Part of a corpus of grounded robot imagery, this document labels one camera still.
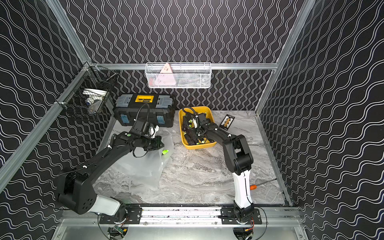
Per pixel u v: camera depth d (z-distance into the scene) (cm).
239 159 54
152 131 70
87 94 85
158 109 101
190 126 110
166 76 92
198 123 81
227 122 112
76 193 42
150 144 71
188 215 76
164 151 86
